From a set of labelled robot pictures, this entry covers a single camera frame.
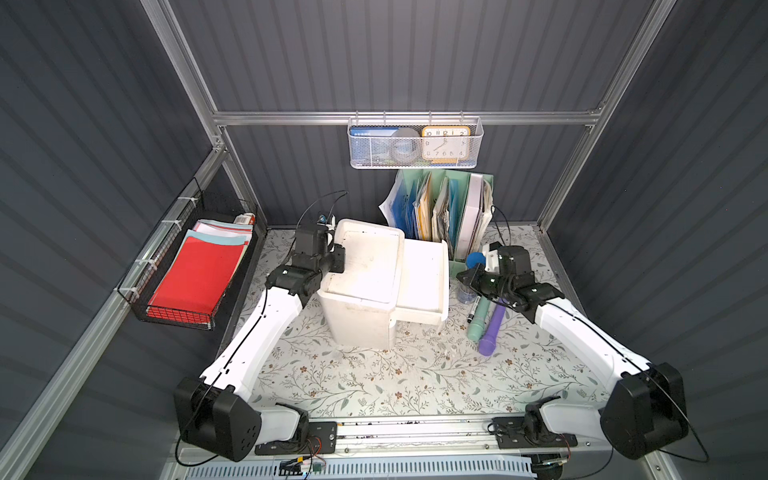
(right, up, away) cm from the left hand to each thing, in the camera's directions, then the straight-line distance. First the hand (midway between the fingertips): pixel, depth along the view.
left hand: (330, 246), depth 79 cm
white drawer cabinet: (+9, -13, -10) cm, 19 cm away
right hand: (+37, -7, +3) cm, 37 cm away
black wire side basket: (-37, +9, +2) cm, 38 cm away
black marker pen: (+42, -22, +15) cm, 49 cm away
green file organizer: (+33, +14, +17) cm, 40 cm away
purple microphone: (+44, -28, +6) cm, 52 cm away
